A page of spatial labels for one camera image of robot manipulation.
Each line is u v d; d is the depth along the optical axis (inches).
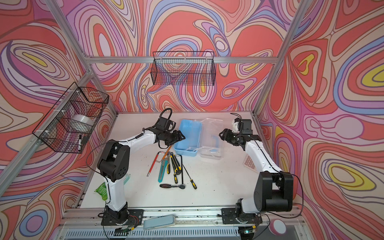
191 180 33.3
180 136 34.8
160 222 26.8
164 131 30.1
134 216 28.9
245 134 26.2
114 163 20.3
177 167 34.9
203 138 39.3
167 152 37.7
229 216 28.9
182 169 35.4
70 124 27.7
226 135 30.5
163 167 35.7
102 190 31.6
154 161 36.7
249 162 35.8
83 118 28.9
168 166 35.6
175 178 33.8
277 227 26.2
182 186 32.3
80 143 28.3
